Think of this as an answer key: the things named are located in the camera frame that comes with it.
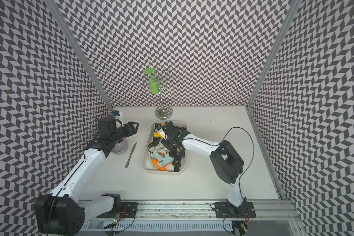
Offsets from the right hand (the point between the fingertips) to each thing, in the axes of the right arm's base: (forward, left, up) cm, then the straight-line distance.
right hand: (168, 139), depth 90 cm
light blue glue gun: (-14, +2, -1) cm, 14 cm away
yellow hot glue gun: (-2, +3, +11) cm, 11 cm away
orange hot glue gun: (-17, +2, -4) cm, 17 cm away
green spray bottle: (+33, +11, +16) cm, 38 cm away
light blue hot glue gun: (-10, +10, -5) cm, 16 cm away
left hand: (+1, +17, +13) cm, 22 cm away
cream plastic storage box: (-5, +3, -5) cm, 8 cm away
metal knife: (-13, +25, -7) cm, 29 cm away
